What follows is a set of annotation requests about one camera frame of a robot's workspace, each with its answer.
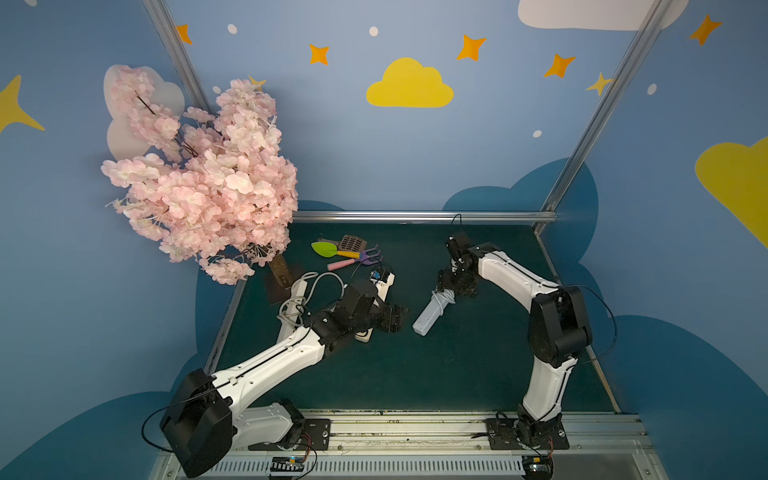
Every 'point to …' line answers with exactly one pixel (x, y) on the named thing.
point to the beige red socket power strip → (364, 336)
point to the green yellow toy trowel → (329, 250)
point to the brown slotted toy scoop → (348, 243)
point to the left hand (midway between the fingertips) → (401, 303)
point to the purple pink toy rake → (364, 258)
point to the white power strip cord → (308, 275)
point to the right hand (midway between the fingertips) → (452, 287)
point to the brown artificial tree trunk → (280, 270)
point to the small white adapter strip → (431, 312)
